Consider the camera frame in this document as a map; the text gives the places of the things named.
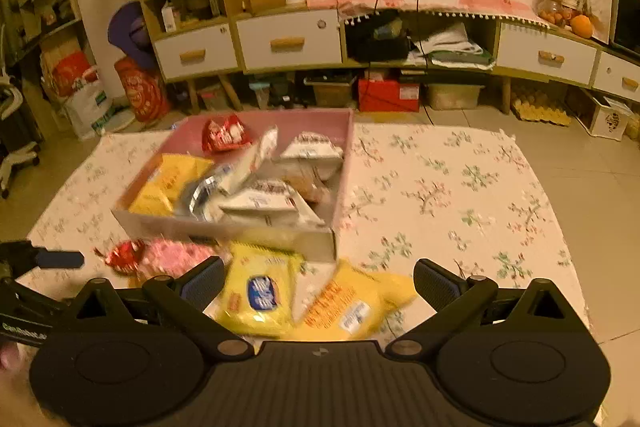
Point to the pink cardboard box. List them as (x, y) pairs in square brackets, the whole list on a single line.
[(324, 197)]

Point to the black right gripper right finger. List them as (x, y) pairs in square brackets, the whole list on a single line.
[(457, 304)]

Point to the purple hat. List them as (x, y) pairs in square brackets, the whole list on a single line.
[(127, 31)]

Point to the pink nougat bar pack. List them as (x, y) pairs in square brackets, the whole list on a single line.
[(163, 257)]

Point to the yellow snack bag in box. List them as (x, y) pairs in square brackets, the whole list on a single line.
[(159, 194)]

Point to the pink cabinet runner cloth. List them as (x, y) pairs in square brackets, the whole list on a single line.
[(511, 10)]

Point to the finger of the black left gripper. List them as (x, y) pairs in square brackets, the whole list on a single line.
[(20, 257)]

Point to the yellow biscuit pack blue logo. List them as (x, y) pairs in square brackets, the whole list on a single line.
[(259, 290)]

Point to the egg tray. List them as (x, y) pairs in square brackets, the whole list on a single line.
[(535, 105)]

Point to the floral tablecloth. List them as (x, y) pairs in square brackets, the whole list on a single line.
[(465, 198)]

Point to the white red-text snack pack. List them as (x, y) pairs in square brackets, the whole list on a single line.
[(249, 162)]

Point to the long wooden tv cabinet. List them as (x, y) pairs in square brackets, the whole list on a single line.
[(292, 37)]

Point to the white blue snack pack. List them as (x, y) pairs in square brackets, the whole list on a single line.
[(200, 199)]

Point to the red storage box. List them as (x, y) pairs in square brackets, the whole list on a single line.
[(375, 96)]

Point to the black microwave oven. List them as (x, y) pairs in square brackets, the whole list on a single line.
[(625, 26)]

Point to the red boat-shaped snack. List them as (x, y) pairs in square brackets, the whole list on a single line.
[(125, 257)]

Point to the small red snack pack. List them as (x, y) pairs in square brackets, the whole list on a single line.
[(222, 137)]

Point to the white grey snack pack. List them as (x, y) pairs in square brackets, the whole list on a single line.
[(273, 203), (317, 151)]

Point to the red printed sack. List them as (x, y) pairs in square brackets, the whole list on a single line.
[(144, 88)]

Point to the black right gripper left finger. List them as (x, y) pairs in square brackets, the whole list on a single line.
[(181, 303)]

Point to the yellow orange-print snack bag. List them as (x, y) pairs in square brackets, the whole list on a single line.
[(353, 305)]

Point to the orange fruit lower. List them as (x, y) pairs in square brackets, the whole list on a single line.
[(581, 26)]

